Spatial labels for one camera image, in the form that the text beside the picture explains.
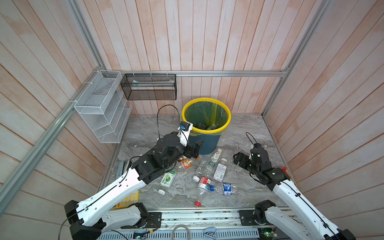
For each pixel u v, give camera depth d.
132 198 0.80
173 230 0.70
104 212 0.40
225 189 0.80
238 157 0.73
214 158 0.90
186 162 0.88
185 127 0.52
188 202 0.79
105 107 0.72
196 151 0.57
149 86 0.90
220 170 0.87
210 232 0.70
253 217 0.73
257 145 0.72
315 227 0.41
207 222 0.73
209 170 0.88
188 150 0.56
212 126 0.97
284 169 0.86
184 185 0.86
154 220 0.73
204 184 0.80
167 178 0.84
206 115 0.96
